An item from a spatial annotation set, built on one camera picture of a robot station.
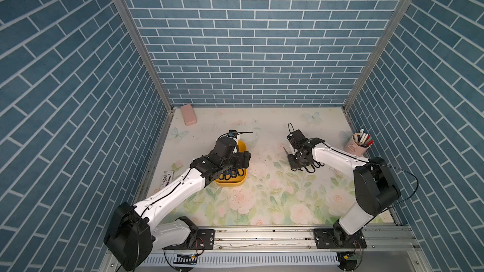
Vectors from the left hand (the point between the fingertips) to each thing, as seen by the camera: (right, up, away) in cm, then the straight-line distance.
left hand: (248, 155), depth 80 cm
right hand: (+23, -6, +12) cm, 27 cm away
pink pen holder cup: (+53, +1, +11) cm, 54 cm away
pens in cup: (+58, +6, +13) cm, 60 cm away
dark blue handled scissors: (-8, -11, +10) cm, 17 cm away
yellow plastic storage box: (-5, -13, +6) cm, 15 cm away
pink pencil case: (-38, +19, +36) cm, 55 cm away
